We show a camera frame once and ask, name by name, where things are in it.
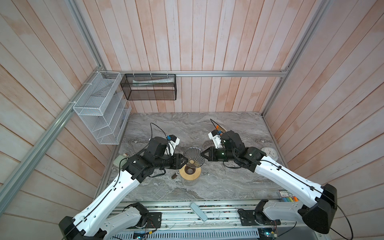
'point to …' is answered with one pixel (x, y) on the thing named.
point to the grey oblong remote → (202, 216)
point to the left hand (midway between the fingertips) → (184, 164)
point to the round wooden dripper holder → (189, 173)
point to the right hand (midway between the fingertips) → (200, 154)
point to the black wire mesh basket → (149, 86)
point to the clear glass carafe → (190, 183)
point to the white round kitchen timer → (271, 152)
